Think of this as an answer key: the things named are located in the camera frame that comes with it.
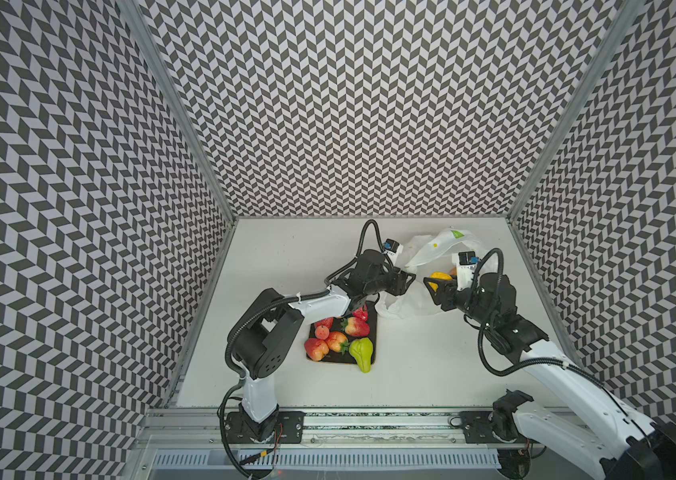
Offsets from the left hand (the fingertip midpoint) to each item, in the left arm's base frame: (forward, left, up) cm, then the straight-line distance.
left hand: (409, 274), depth 87 cm
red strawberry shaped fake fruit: (-8, +14, -9) cm, 19 cm away
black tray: (-16, +23, -8) cm, 30 cm away
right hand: (-7, -4, +5) cm, 10 cm away
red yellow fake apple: (-13, +16, -8) cm, 22 cm away
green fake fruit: (-20, +14, -6) cm, 25 cm away
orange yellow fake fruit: (-7, -5, +10) cm, 14 cm away
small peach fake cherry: (-15, +25, -7) cm, 30 cm away
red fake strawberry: (-19, +27, -7) cm, 34 cm away
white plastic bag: (+3, -5, +5) cm, 7 cm away
